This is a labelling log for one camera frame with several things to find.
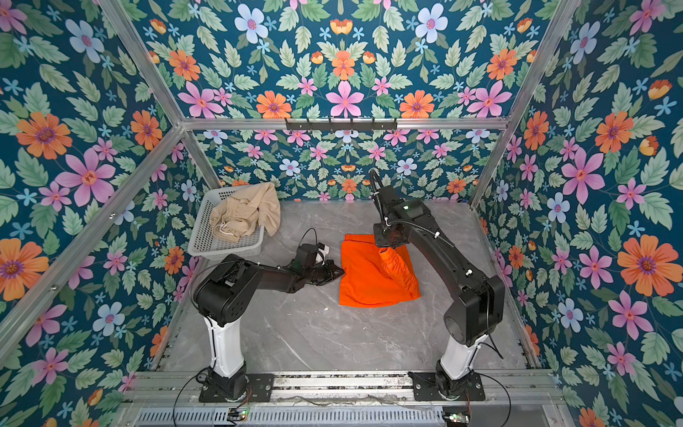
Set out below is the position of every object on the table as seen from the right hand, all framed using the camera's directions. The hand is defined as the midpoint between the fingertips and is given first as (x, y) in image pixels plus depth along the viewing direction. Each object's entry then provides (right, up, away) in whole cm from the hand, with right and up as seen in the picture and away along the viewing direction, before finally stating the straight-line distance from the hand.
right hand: (385, 237), depth 82 cm
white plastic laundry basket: (-68, -2, +16) cm, 70 cm away
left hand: (-12, -11, +12) cm, 20 cm away
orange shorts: (-4, -15, +14) cm, 20 cm away
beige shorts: (-59, +7, +25) cm, 65 cm away
